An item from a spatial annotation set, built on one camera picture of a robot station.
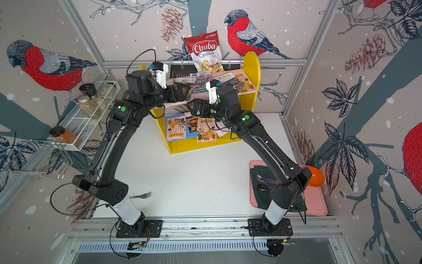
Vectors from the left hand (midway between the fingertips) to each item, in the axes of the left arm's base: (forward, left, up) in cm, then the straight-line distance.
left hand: (184, 83), depth 65 cm
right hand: (-5, -3, -7) cm, 9 cm away
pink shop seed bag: (+3, -7, -34) cm, 35 cm away
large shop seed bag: (+5, +11, -35) cm, 37 cm away
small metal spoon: (-25, -37, -49) cm, 67 cm away
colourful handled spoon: (-20, -36, -47) cm, 63 cm away
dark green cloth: (-30, -36, -48) cm, 67 cm away
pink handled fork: (-30, +25, -47) cm, 61 cm away
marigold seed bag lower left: (+9, +2, -35) cm, 36 cm away
